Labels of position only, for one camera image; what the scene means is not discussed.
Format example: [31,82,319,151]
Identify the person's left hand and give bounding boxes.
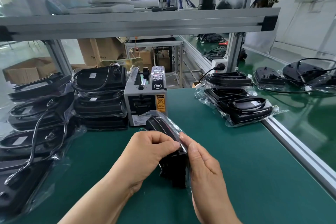
[107,130,182,193]

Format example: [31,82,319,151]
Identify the person's right hand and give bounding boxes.
[180,132,240,224]

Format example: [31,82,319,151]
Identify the stack of bagged lamps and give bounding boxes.
[138,110,194,196]

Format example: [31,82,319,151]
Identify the group of bagged black lamps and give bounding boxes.
[195,71,287,127]

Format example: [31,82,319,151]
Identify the unbagged black lamps with cables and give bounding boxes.
[253,57,336,93]

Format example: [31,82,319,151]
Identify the grey tape dispenser machine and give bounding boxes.
[124,66,168,126]

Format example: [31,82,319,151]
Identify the white power socket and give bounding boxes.
[212,59,228,72]

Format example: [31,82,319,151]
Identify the grey metal shelf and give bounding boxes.
[0,7,280,42]

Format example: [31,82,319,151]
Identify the white flat scale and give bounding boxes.
[67,0,135,13]

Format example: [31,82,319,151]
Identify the black cup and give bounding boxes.
[198,0,215,10]

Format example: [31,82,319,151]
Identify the white handset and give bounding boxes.
[45,0,68,15]

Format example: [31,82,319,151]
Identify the aluminium table edge rail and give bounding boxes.
[262,116,336,198]

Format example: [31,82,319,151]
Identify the bundle of black cables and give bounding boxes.
[204,47,228,59]

